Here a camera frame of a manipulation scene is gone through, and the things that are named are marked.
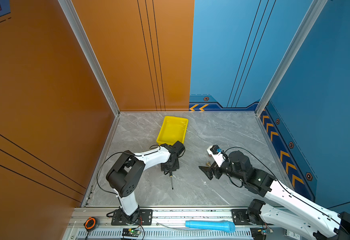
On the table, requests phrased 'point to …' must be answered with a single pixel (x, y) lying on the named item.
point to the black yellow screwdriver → (171, 176)
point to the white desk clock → (288, 233)
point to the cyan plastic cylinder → (228, 226)
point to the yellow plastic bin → (172, 130)
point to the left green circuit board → (130, 232)
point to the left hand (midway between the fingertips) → (174, 168)
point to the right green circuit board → (259, 233)
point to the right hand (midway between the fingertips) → (204, 160)
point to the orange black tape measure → (91, 223)
